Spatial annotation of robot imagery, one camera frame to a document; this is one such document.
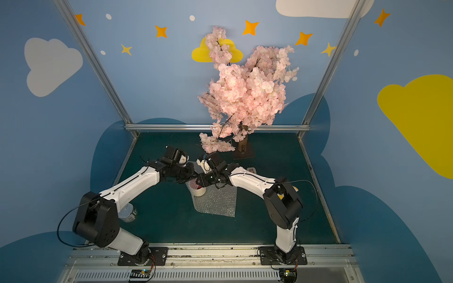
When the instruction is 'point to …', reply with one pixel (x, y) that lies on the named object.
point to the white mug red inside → (198, 190)
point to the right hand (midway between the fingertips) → (201, 179)
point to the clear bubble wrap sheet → (220, 201)
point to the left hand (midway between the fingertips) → (200, 172)
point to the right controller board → (288, 275)
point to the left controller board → (140, 273)
